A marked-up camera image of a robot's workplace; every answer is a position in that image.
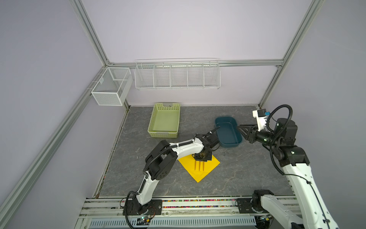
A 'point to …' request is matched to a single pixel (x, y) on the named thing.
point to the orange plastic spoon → (195, 164)
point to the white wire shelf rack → (177, 74)
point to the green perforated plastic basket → (165, 120)
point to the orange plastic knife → (203, 165)
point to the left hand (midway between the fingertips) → (206, 161)
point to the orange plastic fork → (199, 165)
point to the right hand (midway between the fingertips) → (239, 127)
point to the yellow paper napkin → (188, 162)
